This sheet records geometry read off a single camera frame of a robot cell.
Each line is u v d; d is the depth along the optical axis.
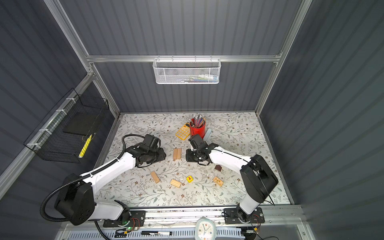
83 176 0.45
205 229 0.68
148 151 0.66
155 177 0.87
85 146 0.69
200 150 0.67
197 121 0.98
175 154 0.96
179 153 0.96
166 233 0.70
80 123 0.74
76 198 0.42
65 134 0.72
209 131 1.05
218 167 0.90
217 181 0.85
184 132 1.08
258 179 0.50
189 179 0.85
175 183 0.85
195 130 1.02
